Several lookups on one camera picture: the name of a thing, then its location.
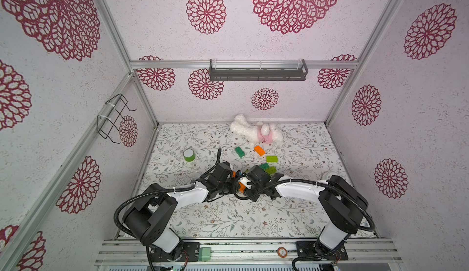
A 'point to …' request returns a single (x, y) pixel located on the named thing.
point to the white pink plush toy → (263, 133)
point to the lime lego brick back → (272, 158)
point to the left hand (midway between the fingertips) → (240, 186)
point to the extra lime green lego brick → (271, 170)
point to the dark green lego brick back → (239, 151)
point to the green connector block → (204, 254)
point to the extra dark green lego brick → (264, 166)
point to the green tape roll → (189, 154)
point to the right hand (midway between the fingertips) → (244, 189)
